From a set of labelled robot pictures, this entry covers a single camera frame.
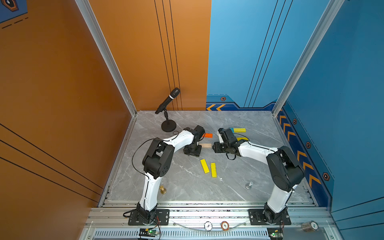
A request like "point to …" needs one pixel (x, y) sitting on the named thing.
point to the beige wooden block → (206, 145)
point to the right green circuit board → (275, 233)
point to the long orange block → (209, 135)
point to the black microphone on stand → (168, 125)
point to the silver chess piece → (249, 185)
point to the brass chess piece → (163, 190)
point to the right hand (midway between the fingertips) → (215, 146)
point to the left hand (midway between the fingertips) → (195, 152)
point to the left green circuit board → (147, 232)
